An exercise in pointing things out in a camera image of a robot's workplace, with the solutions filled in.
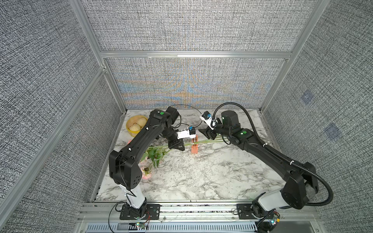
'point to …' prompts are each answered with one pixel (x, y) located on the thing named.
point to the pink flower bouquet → (154, 156)
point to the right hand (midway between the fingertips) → (204, 120)
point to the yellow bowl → (132, 120)
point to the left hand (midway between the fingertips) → (184, 146)
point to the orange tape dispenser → (194, 147)
